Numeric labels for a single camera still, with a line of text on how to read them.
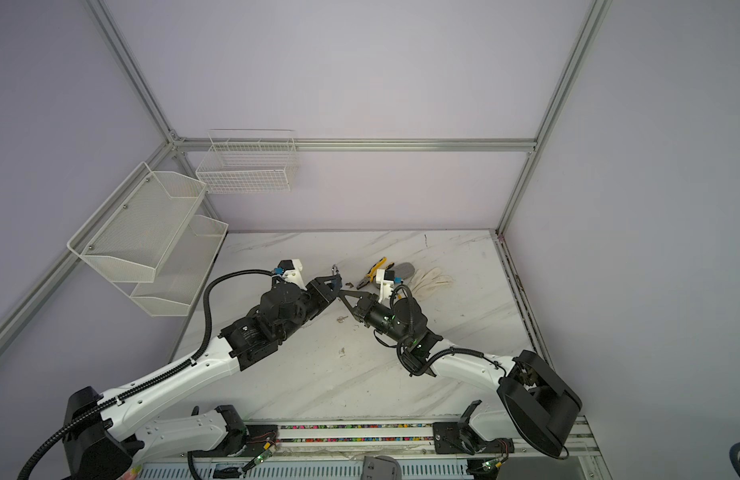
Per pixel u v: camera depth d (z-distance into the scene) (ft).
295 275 2.17
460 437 2.16
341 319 3.14
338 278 2.35
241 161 3.14
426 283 3.42
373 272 3.53
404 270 3.49
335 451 2.40
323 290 2.08
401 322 1.91
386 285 2.32
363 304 2.14
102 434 1.25
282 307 1.71
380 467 2.27
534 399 1.40
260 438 2.42
